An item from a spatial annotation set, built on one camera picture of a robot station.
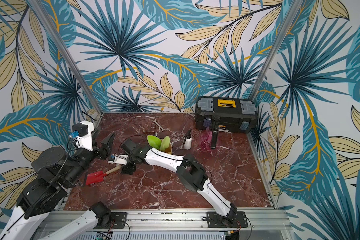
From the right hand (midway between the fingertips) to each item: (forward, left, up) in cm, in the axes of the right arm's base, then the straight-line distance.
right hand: (111, 179), depth 79 cm
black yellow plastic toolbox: (+35, -72, +10) cm, 81 cm away
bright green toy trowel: (+19, -22, +6) cm, 29 cm away
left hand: (+4, -9, +34) cm, 35 cm away
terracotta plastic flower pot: (+17, -30, 0) cm, 35 cm away
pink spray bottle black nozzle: (+25, -54, -1) cm, 59 cm away
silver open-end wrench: (+39, -25, -7) cm, 46 cm away
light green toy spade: (+17, -28, +8) cm, 34 cm away
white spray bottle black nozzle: (+21, -41, +2) cm, 46 cm away
